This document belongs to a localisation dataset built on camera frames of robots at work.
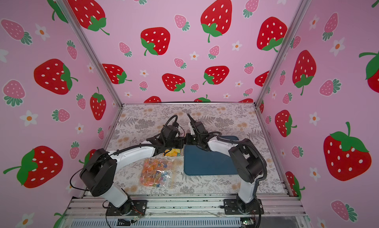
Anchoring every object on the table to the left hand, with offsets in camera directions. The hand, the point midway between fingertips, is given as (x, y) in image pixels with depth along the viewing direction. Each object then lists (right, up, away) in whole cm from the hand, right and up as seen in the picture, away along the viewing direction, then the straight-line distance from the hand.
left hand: (186, 141), depth 89 cm
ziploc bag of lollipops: (-17, -18, -5) cm, 25 cm away
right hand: (-4, 0, +1) cm, 4 cm away
